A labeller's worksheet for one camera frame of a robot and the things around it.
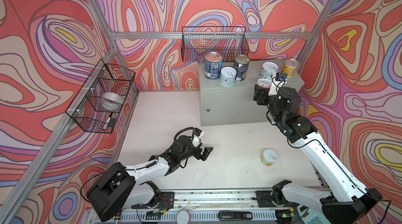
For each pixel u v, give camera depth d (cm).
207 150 74
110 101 70
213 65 70
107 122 73
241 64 70
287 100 47
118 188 42
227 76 71
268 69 75
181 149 64
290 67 74
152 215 72
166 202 72
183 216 65
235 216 66
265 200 73
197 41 96
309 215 68
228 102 88
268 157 82
